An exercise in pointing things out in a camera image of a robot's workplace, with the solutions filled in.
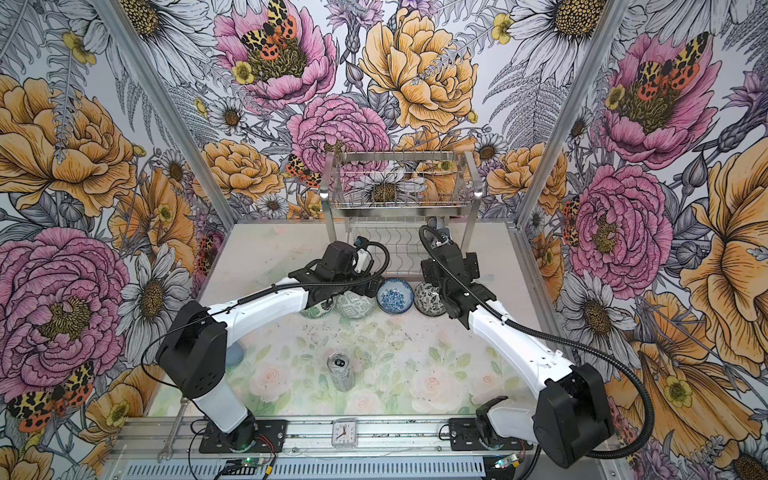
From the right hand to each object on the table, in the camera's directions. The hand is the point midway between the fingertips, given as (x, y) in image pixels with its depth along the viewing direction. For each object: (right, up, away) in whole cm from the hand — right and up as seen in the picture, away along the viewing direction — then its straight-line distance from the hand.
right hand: (449, 265), depth 83 cm
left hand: (-23, -5, +5) cm, 24 cm away
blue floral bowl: (-15, -10, +13) cm, 22 cm away
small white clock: (-27, -40, -10) cm, 49 cm away
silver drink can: (-28, -24, -12) cm, 39 cm away
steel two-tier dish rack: (-16, +24, +33) cm, 44 cm away
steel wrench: (-69, -44, -11) cm, 83 cm away
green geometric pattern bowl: (-28, -13, +13) cm, 34 cm away
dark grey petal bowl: (+1, +12, +22) cm, 26 cm away
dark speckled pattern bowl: (-5, -12, +13) cm, 18 cm away
